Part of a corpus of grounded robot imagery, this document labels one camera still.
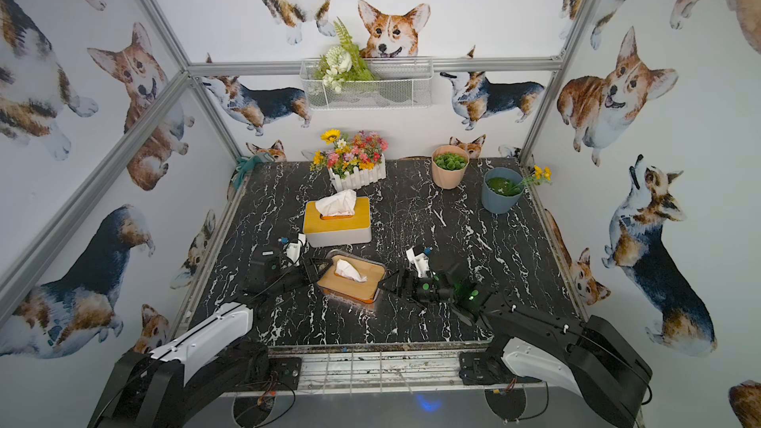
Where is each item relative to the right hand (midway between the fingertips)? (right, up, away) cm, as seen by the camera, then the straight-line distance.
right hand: (388, 280), depth 75 cm
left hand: (-17, +4, +10) cm, 20 cm away
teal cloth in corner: (-60, +33, +45) cm, 82 cm away
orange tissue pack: (-12, +1, +7) cm, 14 cm away
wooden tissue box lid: (-13, -3, +3) cm, 13 cm away
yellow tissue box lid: (-24, +13, +18) cm, 33 cm away
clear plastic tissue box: (-10, 0, +5) cm, 11 cm away
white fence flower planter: (-14, +33, +27) cm, 44 cm away
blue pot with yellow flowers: (+39, +24, +28) cm, 54 cm away
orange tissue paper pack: (-17, +18, +18) cm, 30 cm away
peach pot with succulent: (+20, +32, +28) cm, 47 cm away
